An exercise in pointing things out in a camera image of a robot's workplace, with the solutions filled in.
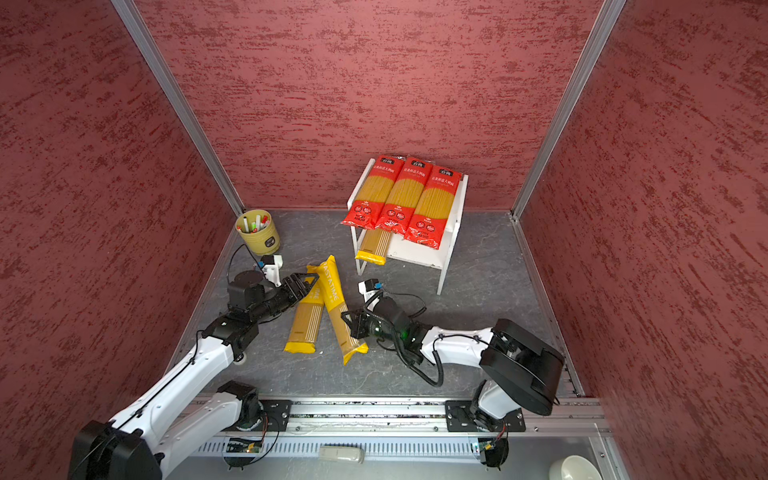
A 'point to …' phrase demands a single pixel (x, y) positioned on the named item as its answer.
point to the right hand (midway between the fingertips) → (342, 322)
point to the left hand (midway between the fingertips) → (315, 285)
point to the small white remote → (349, 453)
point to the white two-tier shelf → (402, 250)
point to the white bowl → (574, 467)
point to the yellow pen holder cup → (259, 232)
